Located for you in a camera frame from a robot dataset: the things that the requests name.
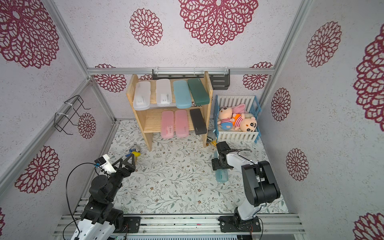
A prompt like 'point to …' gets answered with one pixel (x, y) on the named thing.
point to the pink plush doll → (225, 114)
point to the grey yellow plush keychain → (135, 152)
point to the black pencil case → (198, 122)
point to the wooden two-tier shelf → (148, 121)
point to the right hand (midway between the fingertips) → (223, 166)
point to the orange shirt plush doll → (248, 125)
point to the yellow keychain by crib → (214, 142)
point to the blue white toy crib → (252, 106)
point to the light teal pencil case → (222, 175)
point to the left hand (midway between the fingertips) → (129, 157)
